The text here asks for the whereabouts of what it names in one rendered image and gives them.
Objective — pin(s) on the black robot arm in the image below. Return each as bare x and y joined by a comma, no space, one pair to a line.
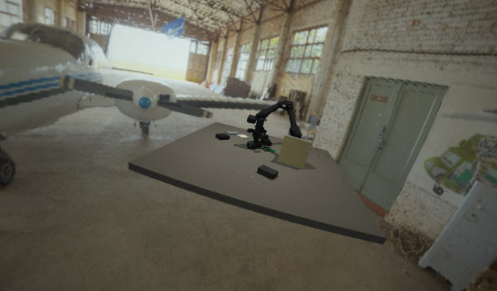
262,115

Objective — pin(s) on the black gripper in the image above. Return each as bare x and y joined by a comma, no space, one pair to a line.
257,133

